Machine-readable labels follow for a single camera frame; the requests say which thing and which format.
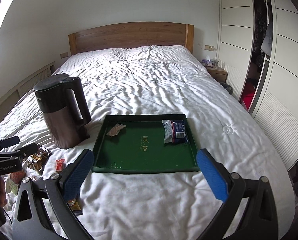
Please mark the person's left hand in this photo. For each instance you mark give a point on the person's left hand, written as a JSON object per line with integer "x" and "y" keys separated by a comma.
{"x": 3, "y": 200}

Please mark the dried fruit chips bag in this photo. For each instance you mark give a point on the dried fruit chips bag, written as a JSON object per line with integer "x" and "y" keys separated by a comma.
{"x": 15, "y": 179}

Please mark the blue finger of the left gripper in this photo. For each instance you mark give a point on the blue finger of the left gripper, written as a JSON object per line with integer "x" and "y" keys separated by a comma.
{"x": 6, "y": 143}
{"x": 22, "y": 152}

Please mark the silver blue snack packet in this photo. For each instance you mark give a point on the silver blue snack packet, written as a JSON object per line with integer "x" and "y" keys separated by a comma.
{"x": 175, "y": 131}

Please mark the dark blue gold snack packet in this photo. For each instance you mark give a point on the dark blue gold snack packet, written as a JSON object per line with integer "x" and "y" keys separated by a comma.
{"x": 75, "y": 206}

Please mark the tissue box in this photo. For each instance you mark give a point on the tissue box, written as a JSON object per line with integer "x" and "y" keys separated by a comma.
{"x": 207, "y": 62}

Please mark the wooden headboard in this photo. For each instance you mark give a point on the wooden headboard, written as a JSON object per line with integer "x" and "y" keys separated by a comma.
{"x": 132, "y": 35}

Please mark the wooden nightstand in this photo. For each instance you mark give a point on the wooden nightstand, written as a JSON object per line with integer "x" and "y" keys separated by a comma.
{"x": 217, "y": 73}

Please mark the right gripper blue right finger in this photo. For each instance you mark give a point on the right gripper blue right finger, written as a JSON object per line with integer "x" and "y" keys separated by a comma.
{"x": 259, "y": 219}

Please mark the brown oatmeal snack bag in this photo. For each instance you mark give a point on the brown oatmeal snack bag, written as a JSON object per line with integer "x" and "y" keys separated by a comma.
{"x": 38, "y": 160}

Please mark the white sliding wardrobe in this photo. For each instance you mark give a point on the white sliding wardrobe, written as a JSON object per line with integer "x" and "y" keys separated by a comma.
{"x": 275, "y": 103}

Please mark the green snack tray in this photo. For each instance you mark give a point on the green snack tray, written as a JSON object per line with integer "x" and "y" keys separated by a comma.
{"x": 140, "y": 149}

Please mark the radiator cover panel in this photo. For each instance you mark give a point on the radiator cover panel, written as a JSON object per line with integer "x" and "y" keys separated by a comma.
{"x": 10, "y": 99}

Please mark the red candy wrapper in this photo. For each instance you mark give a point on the red candy wrapper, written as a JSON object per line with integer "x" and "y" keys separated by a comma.
{"x": 59, "y": 165}

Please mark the black copper electric kettle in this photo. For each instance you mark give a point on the black copper electric kettle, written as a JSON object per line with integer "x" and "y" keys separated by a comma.
{"x": 64, "y": 108}

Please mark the small tan snack packet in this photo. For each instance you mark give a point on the small tan snack packet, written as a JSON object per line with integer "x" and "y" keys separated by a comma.
{"x": 115, "y": 130}

